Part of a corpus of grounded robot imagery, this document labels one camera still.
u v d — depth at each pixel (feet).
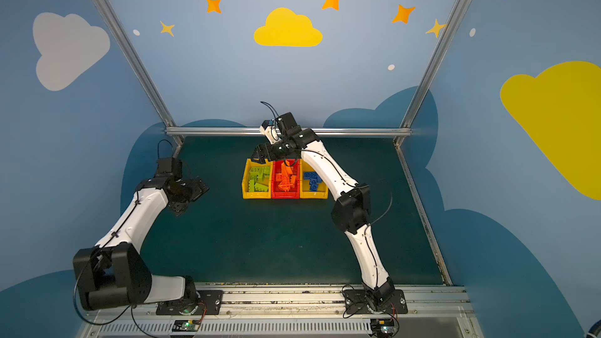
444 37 2.74
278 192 3.23
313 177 3.44
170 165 2.22
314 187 3.32
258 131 2.68
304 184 3.20
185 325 2.32
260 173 3.42
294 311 2.41
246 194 3.16
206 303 2.44
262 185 3.32
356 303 2.42
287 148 2.18
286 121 2.31
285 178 3.32
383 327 2.35
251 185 3.31
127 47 2.78
